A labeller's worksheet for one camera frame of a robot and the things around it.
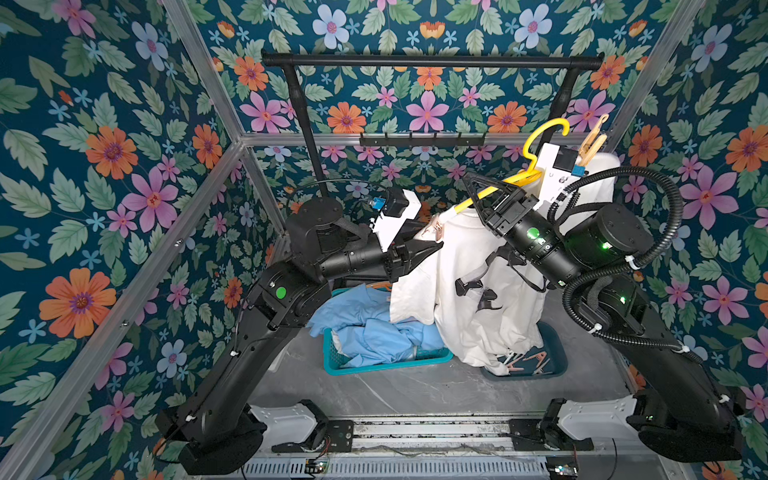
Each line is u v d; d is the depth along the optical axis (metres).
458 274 0.57
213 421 0.36
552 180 0.39
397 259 0.42
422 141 0.93
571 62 0.76
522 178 0.42
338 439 0.73
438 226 0.44
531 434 0.73
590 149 0.41
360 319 0.81
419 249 0.45
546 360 0.84
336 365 0.80
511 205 0.37
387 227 0.41
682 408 0.37
